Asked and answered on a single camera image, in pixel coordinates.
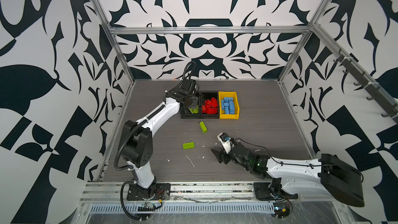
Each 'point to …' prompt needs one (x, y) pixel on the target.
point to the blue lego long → (228, 105)
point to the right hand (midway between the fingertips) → (217, 145)
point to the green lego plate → (188, 145)
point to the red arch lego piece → (210, 107)
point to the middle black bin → (205, 96)
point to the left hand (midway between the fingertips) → (192, 97)
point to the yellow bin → (232, 94)
